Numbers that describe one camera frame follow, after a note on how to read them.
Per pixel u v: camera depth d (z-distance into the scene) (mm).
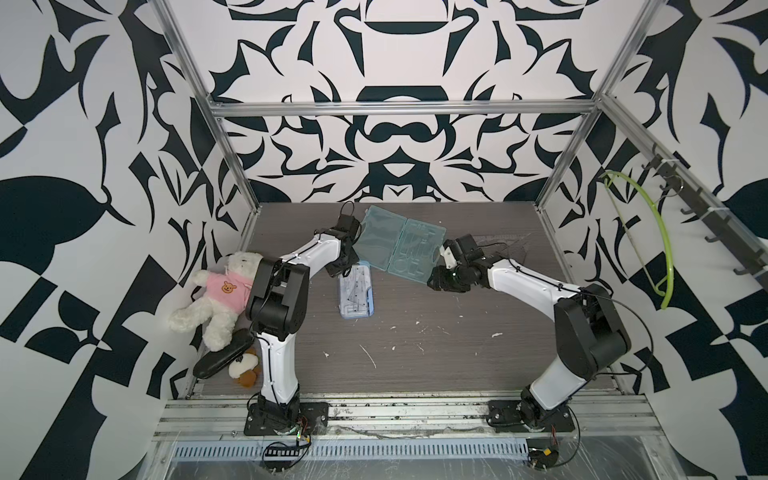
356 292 939
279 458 727
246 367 789
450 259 778
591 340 461
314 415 746
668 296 665
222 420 763
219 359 804
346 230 806
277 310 525
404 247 1069
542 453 711
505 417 743
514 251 1111
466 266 700
